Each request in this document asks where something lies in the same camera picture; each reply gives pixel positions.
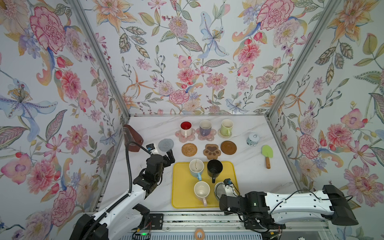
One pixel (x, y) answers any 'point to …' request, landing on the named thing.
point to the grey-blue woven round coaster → (165, 144)
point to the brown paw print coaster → (211, 151)
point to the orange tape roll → (199, 230)
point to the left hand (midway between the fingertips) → (168, 152)
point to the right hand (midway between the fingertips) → (220, 205)
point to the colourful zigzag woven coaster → (219, 134)
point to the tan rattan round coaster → (189, 149)
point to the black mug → (214, 167)
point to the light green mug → (226, 127)
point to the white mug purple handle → (205, 127)
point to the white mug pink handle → (201, 190)
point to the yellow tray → (184, 182)
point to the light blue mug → (196, 166)
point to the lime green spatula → (267, 151)
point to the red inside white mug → (186, 128)
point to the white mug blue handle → (221, 189)
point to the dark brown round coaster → (228, 147)
